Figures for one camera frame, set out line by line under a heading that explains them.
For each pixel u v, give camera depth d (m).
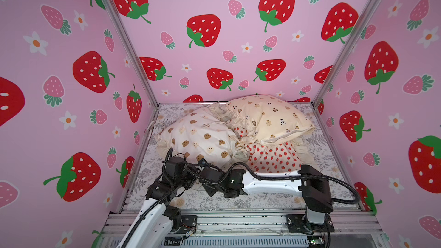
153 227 0.50
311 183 0.50
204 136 0.90
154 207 0.50
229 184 0.55
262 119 0.88
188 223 0.74
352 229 0.73
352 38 0.86
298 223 0.74
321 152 0.98
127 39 0.86
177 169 0.60
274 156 0.87
